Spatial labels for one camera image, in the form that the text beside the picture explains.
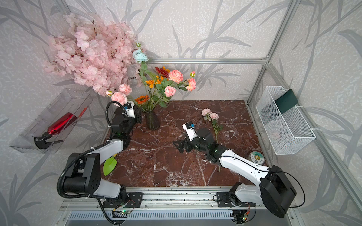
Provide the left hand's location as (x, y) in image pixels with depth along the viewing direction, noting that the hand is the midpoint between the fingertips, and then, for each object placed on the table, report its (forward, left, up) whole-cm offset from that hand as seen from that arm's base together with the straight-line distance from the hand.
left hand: (139, 106), depth 85 cm
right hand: (-19, -25, -5) cm, 32 cm away
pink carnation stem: (-1, -51, -22) cm, 56 cm away
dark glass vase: (0, -5, -14) cm, 15 cm away
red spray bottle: (-30, +31, +9) cm, 44 cm away
